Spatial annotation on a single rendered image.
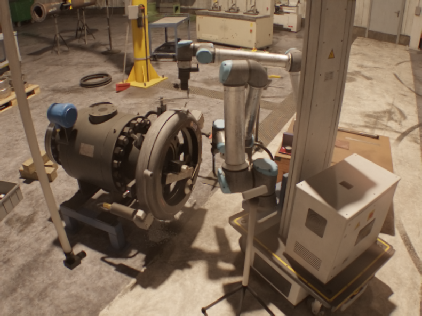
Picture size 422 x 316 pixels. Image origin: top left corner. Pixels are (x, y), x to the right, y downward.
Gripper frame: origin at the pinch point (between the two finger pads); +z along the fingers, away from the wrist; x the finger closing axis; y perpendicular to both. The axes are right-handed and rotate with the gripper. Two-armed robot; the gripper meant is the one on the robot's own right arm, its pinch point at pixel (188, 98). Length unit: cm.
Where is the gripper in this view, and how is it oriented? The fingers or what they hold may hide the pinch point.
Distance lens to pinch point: 219.1
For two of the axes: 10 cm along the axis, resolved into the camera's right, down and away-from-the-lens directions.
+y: -9.8, 0.7, -2.0
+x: 2.1, 4.5, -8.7
